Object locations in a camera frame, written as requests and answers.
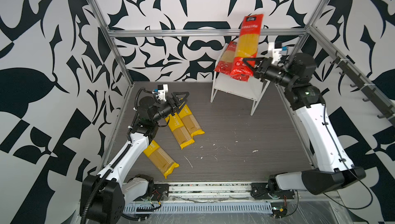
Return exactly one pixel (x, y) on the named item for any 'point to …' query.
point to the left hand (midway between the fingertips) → (189, 93)
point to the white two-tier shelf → (225, 83)
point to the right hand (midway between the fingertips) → (244, 61)
